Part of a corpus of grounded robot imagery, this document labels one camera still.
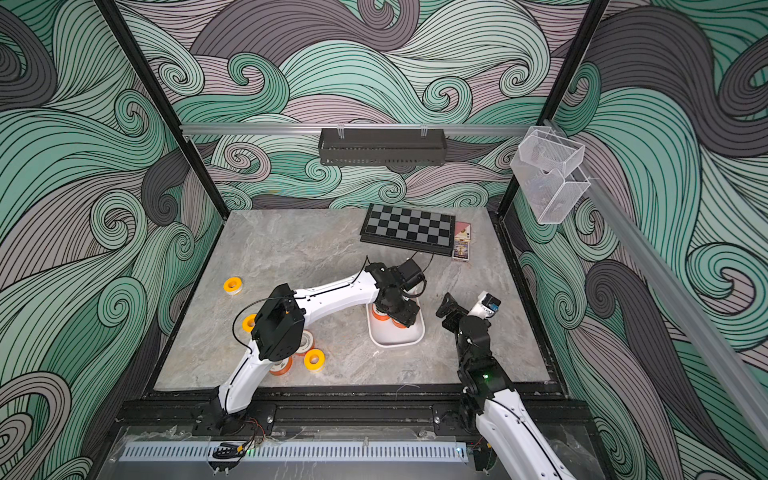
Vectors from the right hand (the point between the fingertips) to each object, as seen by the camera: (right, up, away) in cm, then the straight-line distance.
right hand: (462, 303), depth 82 cm
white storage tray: (-22, -10, +5) cm, 25 cm away
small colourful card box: (+8, +18, +29) cm, 35 cm away
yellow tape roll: (-63, -8, +7) cm, 64 cm away
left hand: (-15, -4, +4) cm, 16 cm away
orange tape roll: (-72, +2, +16) cm, 74 cm away
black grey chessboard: (-12, +22, +29) cm, 38 cm away
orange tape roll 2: (-23, -6, +8) cm, 25 cm away
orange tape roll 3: (-17, -5, -3) cm, 18 cm away
